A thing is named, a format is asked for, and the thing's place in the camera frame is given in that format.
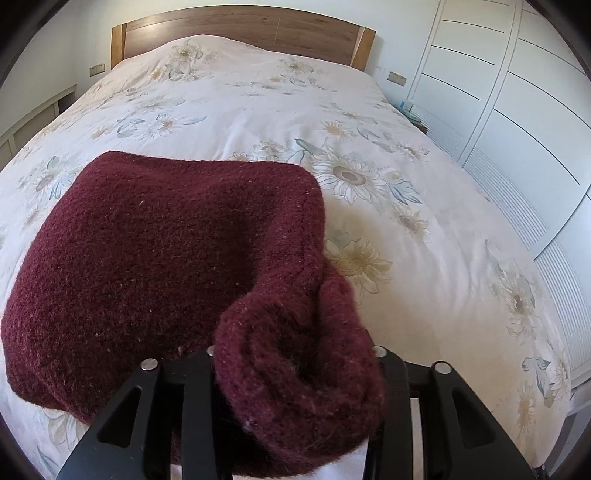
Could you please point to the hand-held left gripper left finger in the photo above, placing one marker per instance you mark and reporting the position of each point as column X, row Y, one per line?
column 198, row 392

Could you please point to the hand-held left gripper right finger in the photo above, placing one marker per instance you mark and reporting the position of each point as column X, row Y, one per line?
column 392, row 392

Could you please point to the dark red knitted sweater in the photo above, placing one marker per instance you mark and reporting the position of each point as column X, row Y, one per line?
column 161, row 254

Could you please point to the floral white duvet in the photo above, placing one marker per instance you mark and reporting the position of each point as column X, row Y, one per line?
column 415, row 258

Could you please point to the wooden nightstand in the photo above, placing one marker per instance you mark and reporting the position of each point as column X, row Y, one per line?
column 413, row 115

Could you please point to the white slatted radiator cover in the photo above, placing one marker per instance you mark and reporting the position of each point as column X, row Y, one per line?
column 32, row 124

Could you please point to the white wardrobe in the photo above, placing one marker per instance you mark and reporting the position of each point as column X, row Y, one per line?
column 517, row 92

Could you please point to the wooden headboard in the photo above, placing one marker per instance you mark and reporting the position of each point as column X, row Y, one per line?
column 240, row 25

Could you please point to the wall switch plate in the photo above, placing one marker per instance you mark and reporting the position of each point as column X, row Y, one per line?
column 97, row 69
column 397, row 77

